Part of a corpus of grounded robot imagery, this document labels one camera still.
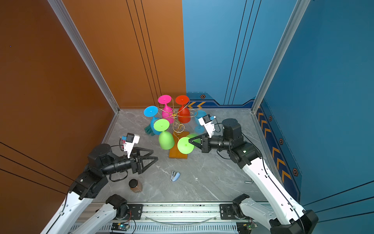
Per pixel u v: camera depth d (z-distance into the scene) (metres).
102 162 0.48
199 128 1.08
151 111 0.74
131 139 0.55
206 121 0.57
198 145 0.61
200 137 0.59
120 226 0.71
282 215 0.37
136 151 0.62
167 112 0.83
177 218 0.73
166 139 0.73
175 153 0.92
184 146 0.63
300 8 0.70
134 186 0.74
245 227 0.71
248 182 0.83
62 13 0.71
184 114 0.83
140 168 0.53
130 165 0.54
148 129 1.04
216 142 0.56
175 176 0.83
